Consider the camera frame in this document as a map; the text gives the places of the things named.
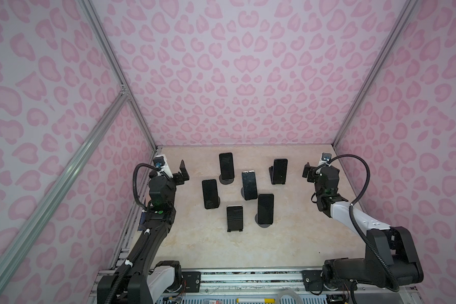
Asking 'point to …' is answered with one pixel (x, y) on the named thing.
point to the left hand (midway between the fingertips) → (172, 160)
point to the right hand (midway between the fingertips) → (320, 162)
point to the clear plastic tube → (288, 292)
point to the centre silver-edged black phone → (249, 185)
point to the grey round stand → (261, 225)
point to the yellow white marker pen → (255, 300)
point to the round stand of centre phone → (242, 192)
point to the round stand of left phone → (218, 201)
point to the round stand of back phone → (226, 181)
